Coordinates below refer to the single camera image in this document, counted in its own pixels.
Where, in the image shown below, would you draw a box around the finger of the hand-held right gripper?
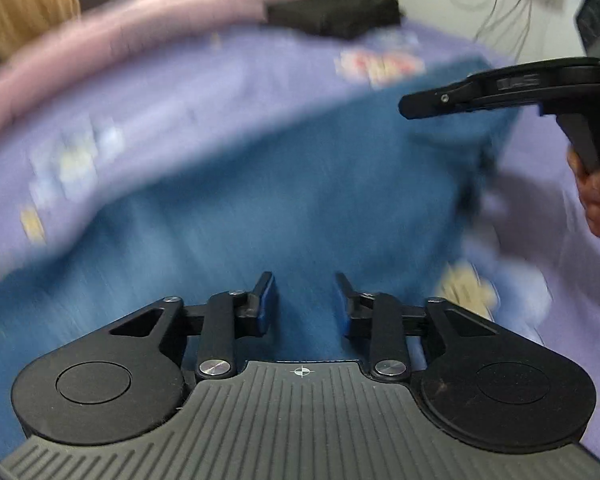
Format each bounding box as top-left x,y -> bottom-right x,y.
399,74 -> 488,121

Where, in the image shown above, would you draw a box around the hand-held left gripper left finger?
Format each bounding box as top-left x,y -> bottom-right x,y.
109,271 -> 280,381

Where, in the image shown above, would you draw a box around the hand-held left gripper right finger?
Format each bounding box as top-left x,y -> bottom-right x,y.
334,271 -> 498,383

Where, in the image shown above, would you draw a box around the blue denim pants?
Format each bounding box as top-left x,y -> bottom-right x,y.
0,55 -> 520,461

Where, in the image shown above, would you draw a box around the folded dark pants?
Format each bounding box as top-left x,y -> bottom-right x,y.
264,0 -> 405,42

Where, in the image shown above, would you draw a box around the purple floral bed sheet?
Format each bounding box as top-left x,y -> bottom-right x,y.
0,15 -> 600,466

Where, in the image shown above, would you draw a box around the pink quilt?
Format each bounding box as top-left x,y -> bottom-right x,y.
0,0 -> 331,156

